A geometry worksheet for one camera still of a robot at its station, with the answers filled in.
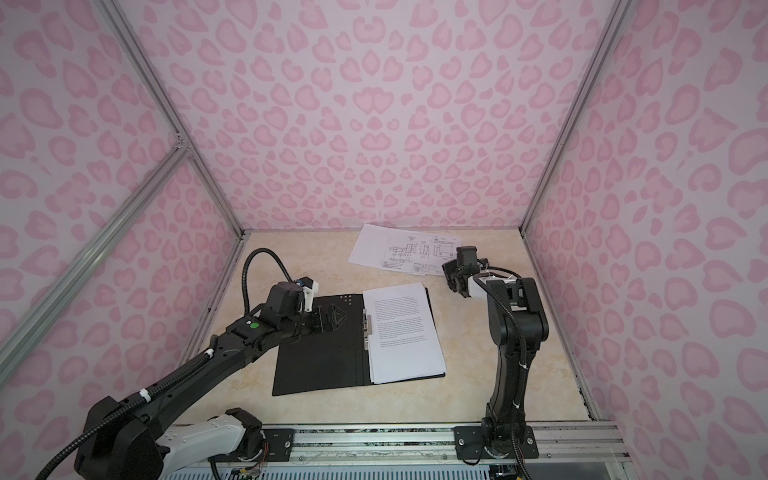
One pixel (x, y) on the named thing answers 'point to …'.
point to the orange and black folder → (330, 360)
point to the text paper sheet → (404, 342)
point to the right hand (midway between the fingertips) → (447, 264)
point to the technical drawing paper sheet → (418, 253)
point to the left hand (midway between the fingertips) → (337, 313)
